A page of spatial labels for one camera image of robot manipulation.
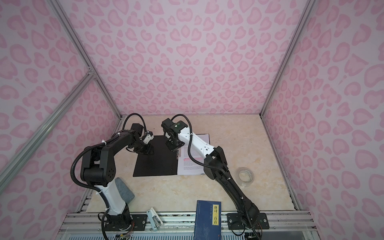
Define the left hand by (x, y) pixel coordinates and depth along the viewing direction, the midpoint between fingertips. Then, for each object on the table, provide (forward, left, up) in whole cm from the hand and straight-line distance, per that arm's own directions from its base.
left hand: (150, 150), depth 96 cm
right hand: (-1, -16, +5) cm, 17 cm away
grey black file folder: (-8, -9, -1) cm, 12 cm away
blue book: (-39, -35, -3) cm, 52 cm away
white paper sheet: (-10, -24, -4) cm, 26 cm away
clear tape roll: (-17, -58, -4) cm, 60 cm away
